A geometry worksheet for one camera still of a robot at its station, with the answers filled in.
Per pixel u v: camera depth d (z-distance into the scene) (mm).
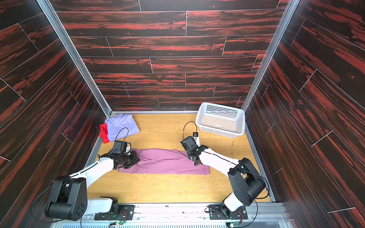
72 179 460
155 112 1208
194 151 654
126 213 705
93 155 1006
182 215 725
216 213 733
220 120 1148
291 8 664
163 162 908
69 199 864
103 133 1032
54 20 703
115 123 1046
